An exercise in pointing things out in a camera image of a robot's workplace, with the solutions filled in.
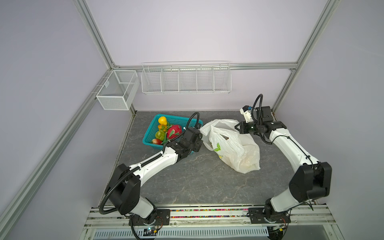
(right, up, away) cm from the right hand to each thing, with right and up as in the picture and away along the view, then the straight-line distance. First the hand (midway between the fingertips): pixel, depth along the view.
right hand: (236, 127), depth 85 cm
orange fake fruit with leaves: (-46, 0, +17) cm, 49 cm away
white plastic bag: (-2, -12, -9) cm, 15 cm away
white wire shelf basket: (-28, +33, +14) cm, 46 cm away
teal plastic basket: (-53, 0, +15) cm, 55 cm away
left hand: (-24, -7, 0) cm, 25 cm away
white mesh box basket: (-75, +22, +9) cm, 79 cm away
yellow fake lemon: (-47, +4, +17) cm, 50 cm away
